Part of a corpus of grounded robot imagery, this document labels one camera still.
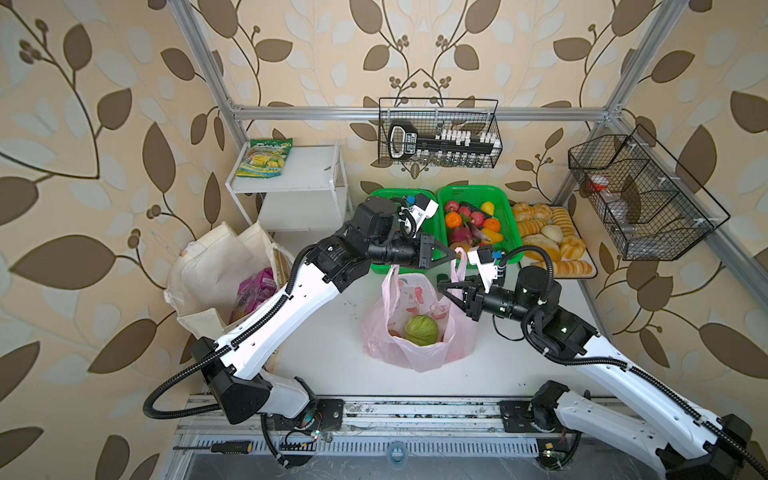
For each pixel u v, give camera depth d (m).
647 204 0.75
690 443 0.39
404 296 0.81
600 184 0.81
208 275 0.80
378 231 0.49
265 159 0.85
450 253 0.60
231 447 0.68
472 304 0.57
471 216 1.12
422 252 0.52
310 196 1.05
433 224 1.05
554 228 1.06
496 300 0.58
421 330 0.81
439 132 0.81
